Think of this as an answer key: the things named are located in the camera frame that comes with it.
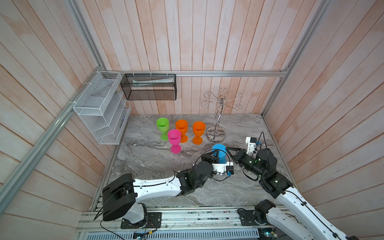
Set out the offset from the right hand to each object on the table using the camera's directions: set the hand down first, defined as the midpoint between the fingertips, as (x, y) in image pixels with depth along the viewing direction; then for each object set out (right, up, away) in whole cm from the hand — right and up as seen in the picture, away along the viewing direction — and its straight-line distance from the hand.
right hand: (225, 148), depth 71 cm
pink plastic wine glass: (-27, +5, +23) cm, 36 cm away
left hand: (-5, -2, +1) cm, 5 cm away
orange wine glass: (-11, +10, +25) cm, 29 cm away
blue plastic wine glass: (-2, -4, -2) cm, 5 cm away
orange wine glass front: (-22, +12, +27) cm, 37 cm away
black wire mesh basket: (-46, +40, +33) cm, 69 cm away
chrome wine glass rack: (+3, +6, +36) cm, 37 cm away
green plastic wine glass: (-36, +13, +29) cm, 48 cm away
